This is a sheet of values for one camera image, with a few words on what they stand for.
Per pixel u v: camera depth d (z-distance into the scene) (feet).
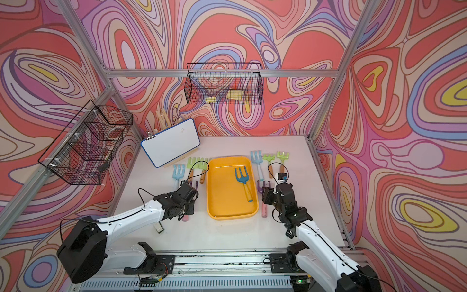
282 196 2.02
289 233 2.59
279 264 2.40
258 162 3.50
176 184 3.17
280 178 2.38
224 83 3.23
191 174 3.33
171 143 2.92
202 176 3.29
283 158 3.57
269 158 3.57
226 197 3.22
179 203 2.18
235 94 2.96
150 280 2.31
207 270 2.41
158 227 2.64
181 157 3.52
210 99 2.70
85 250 1.34
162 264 2.37
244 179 3.23
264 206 2.89
